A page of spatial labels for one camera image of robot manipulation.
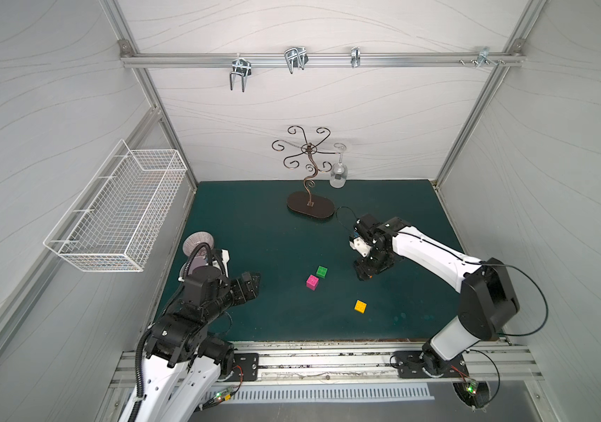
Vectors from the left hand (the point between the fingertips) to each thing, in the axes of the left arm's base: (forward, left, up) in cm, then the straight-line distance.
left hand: (249, 279), depth 71 cm
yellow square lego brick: (0, -33, -19) cm, 39 cm away
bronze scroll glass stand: (+43, -12, -17) cm, 48 cm away
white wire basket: (+9, +35, +12) cm, 39 cm away
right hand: (+10, -36, -12) cm, 39 cm away
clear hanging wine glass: (+42, -27, +1) cm, 50 cm away
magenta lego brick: (+6, -17, -16) cm, 24 cm away
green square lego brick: (+11, -21, -17) cm, 29 cm away
